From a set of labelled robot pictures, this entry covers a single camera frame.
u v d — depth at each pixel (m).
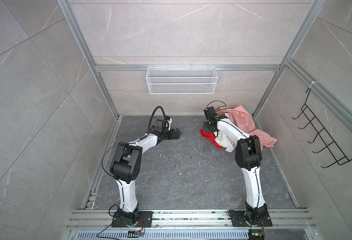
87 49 0.82
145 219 0.74
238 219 0.73
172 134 0.87
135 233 0.71
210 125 0.78
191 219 0.75
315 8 0.69
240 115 1.05
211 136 1.00
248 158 0.60
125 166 0.52
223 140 0.97
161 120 0.78
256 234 0.70
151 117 0.75
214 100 0.81
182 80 1.01
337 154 0.62
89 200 0.82
